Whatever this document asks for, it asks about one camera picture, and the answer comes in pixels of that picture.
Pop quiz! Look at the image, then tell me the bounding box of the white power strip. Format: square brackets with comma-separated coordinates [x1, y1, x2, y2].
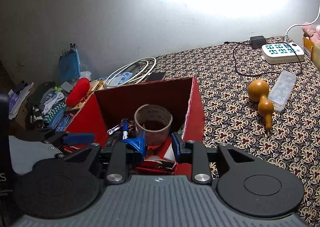
[262, 42, 305, 65]

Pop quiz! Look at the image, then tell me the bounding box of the small black device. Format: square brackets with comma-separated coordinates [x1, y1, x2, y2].
[60, 81, 73, 93]

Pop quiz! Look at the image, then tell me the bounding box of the white blue checked cloth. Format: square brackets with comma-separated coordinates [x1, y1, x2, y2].
[40, 92, 66, 110]

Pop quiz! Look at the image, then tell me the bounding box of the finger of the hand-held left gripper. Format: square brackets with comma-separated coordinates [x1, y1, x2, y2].
[15, 128, 97, 148]

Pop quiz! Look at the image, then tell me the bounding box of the floral patterned cloth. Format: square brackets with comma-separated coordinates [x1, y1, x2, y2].
[144, 36, 320, 226]

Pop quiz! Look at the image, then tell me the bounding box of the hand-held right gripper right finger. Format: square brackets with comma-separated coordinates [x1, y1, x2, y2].
[171, 132, 255, 184]

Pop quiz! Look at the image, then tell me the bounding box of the yellow flat box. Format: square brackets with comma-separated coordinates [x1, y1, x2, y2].
[65, 80, 105, 115]

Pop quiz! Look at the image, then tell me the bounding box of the silver metal tool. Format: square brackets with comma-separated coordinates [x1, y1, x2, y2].
[107, 123, 123, 135]

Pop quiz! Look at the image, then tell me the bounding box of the black charger adapter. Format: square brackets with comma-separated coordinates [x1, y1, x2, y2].
[250, 36, 266, 49]

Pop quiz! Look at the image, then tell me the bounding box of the black cable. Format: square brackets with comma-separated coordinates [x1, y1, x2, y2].
[224, 41, 304, 77]

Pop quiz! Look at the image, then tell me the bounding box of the blue round lid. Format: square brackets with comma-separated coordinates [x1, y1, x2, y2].
[47, 110, 67, 129]

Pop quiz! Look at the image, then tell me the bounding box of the purple white paper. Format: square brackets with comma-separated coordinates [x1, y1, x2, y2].
[9, 82, 34, 120]

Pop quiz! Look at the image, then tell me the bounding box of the blue patterned packet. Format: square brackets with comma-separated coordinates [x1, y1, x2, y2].
[56, 113, 75, 130]

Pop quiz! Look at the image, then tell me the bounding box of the gold paper bag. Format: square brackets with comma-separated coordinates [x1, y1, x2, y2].
[302, 36, 320, 73]

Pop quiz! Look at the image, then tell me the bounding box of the white power cord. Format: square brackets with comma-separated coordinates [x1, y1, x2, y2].
[285, 0, 320, 43]

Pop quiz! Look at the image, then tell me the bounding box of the red cushion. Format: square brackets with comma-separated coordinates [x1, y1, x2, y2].
[65, 77, 90, 108]

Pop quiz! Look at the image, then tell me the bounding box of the blue marker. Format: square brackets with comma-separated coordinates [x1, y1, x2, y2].
[119, 120, 129, 140]

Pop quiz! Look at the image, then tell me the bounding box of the coiled white cable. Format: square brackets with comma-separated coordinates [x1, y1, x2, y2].
[105, 57, 157, 88]

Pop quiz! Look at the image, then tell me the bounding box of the black phone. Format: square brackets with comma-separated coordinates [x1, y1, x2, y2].
[147, 72, 167, 82]

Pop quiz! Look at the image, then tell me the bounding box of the red cardboard box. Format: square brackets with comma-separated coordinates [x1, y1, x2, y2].
[65, 76, 206, 175]

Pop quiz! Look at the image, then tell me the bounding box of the blue white packet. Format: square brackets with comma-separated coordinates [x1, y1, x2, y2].
[107, 71, 133, 86]

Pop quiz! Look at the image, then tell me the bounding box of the brown gourd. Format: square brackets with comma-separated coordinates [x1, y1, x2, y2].
[247, 79, 275, 136]

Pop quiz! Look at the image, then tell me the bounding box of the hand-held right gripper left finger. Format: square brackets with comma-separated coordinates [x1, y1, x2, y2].
[63, 131, 147, 184]

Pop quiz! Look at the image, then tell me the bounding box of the blue plastic pack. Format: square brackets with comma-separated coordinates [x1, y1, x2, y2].
[59, 42, 82, 80]

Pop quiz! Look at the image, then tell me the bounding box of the grey flat tablet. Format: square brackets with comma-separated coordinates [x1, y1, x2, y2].
[125, 61, 152, 84]

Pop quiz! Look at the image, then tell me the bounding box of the printed brown tape roll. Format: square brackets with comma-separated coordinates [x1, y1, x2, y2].
[134, 104, 173, 146]

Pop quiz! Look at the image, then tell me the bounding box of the clear plastic case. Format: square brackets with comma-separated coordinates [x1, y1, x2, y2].
[268, 70, 297, 112]

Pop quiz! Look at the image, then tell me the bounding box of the pink plush toy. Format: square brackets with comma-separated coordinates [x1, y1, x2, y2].
[302, 24, 320, 43]

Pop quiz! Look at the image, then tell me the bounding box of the dark cloth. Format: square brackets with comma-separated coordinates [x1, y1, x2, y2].
[26, 81, 57, 111]

